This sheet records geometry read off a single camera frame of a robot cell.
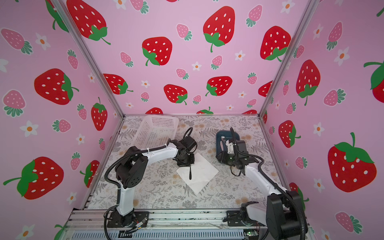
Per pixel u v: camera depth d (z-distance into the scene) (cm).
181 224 73
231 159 73
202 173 91
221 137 105
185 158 79
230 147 80
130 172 51
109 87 104
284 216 40
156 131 111
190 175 89
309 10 70
